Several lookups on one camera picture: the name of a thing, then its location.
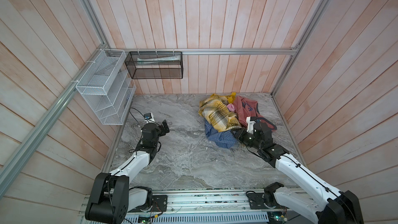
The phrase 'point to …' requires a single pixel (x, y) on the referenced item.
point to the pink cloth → (231, 107)
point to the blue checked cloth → (225, 139)
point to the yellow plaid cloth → (214, 109)
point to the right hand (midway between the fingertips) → (230, 129)
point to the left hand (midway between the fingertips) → (159, 124)
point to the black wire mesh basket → (155, 65)
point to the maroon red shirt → (244, 108)
